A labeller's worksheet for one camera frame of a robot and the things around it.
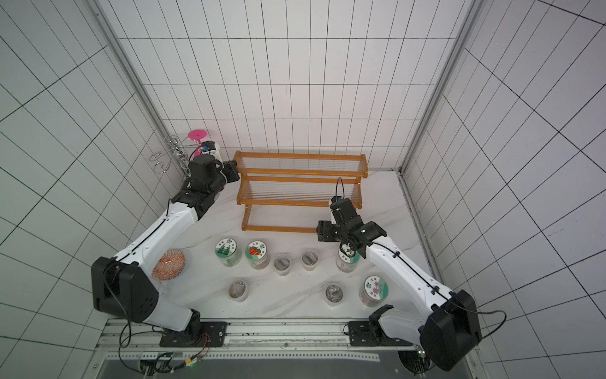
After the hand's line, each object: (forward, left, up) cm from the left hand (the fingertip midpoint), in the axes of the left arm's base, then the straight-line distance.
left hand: (234, 166), depth 83 cm
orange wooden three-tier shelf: (+6, -22, -13) cm, 26 cm away
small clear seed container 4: (-37, -36, -22) cm, 56 cm away
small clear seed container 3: (-37, -4, -22) cm, 43 cm away
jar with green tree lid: (-23, +3, -20) cm, 31 cm away
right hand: (-19, -30, -13) cm, 37 cm away
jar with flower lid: (-27, -40, -20) cm, 53 cm away
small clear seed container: (-27, -18, -23) cm, 40 cm away
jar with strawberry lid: (-25, -9, -19) cm, 33 cm away
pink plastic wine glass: (+20, +19, -1) cm, 28 cm away
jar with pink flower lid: (-37, -48, -20) cm, 64 cm away
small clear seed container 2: (-26, -27, -22) cm, 44 cm away
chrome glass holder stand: (+22, +42, -17) cm, 50 cm away
